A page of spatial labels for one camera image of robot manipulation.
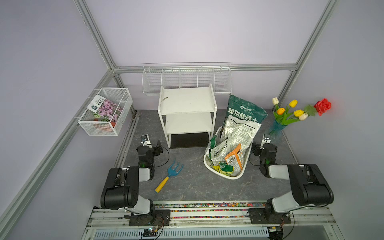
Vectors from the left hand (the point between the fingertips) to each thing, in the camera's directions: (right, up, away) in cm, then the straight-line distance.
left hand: (152, 142), depth 92 cm
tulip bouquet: (+79, +16, -7) cm, 81 cm away
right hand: (+69, 0, +2) cm, 69 cm away
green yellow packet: (+43, -13, -13) cm, 46 cm away
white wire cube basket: (-24, +11, -18) cm, 32 cm away
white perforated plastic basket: (+34, -12, -9) cm, 38 cm away
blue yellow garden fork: (+12, -18, -3) cm, 22 cm away
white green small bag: (+37, 0, -7) cm, 38 cm away
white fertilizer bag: (+53, +7, -5) cm, 53 cm away
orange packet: (+49, -8, -12) cm, 51 cm away
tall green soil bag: (+54, +20, -9) cm, 58 cm away
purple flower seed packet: (-18, +19, -18) cm, 32 cm away
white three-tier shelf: (+23, +18, -19) cm, 35 cm away
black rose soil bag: (+40, -6, -9) cm, 41 cm away
